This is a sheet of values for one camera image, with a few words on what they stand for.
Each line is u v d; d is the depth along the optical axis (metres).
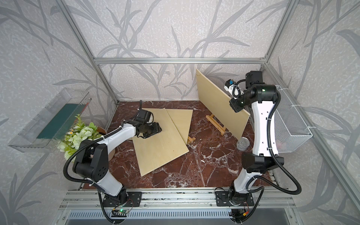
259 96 0.45
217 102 0.74
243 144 0.89
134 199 0.73
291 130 0.60
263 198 0.75
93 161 0.46
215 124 1.00
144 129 0.71
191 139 0.92
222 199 0.73
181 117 1.03
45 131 0.64
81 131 0.65
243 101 0.57
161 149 0.86
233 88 0.61
